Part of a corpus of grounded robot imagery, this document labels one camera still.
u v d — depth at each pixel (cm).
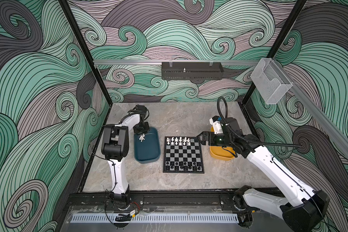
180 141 95
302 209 36
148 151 90
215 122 67
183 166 84
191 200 75
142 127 80
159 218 70
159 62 94
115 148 54
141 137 98
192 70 96
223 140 61
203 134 66
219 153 87
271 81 78
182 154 90
